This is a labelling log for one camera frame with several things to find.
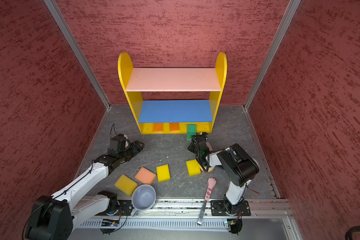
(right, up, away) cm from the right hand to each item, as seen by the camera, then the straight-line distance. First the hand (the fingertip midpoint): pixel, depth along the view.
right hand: (189, 146), depth 97 cm
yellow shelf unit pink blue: (-10, +20, -8) cm, 23 cm away
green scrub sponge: (+2, +10, +6) cm, 12 cm away
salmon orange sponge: (-26, -15, -13) cm, 33 cm away
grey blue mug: (-25, -24, -19) cm, 40 cm away
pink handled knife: (+12, -18, -16) cm, 27 cm away
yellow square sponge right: (+2, -11, -10) cm, 15 cm away
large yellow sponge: (-35, -18, -18) cm, 43 cm away
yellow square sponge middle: (-16, -14, -13) cm, 24 cm away
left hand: (-29, 0, -11) cm, 31 cm away
